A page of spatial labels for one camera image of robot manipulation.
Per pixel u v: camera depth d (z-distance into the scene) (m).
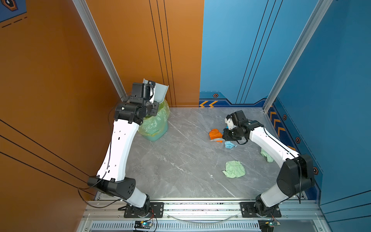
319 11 0.71
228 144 0.97
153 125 0.79
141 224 0.71
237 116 0.68
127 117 0.44
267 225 0.71
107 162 0.40
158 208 0.74
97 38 0.80
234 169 0.85
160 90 0.72
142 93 0.49
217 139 0.87
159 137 1.01
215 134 1.02
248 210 0.72
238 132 0.65
